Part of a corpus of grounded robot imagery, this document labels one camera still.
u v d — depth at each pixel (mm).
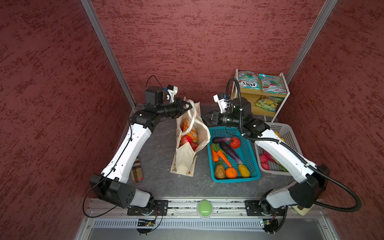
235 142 920
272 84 828
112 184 384
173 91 643
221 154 914
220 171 820
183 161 808
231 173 810
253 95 831
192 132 897
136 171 831
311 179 401
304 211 725
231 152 914
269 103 970
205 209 725
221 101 632
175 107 607
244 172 814
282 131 997
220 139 974
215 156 901
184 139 831
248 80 852
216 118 610
